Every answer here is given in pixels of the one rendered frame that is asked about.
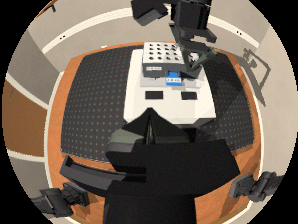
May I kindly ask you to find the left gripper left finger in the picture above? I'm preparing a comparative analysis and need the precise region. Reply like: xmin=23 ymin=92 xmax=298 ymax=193
xmin=108 ymin=107 xmax=150 ymax=145

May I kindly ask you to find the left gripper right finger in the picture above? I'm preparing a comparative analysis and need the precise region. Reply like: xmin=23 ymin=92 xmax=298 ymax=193
xmin=150 ymin=107 xmax=191 ymax=145

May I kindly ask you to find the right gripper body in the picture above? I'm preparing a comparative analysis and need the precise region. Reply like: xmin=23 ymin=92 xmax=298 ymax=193
xmin=174 ymin=3 xmax=217 ymax=52

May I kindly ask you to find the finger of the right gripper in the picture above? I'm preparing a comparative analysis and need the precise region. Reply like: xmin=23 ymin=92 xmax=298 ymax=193
xmin=179 ymin=44 xmax=217 ymax=72
xmin=169 ymin=23 xmax=179 ymax=43

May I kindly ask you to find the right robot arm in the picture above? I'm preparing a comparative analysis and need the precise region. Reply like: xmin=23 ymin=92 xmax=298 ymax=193
xmin=131 ymin=0 xmax=285 ymax=202

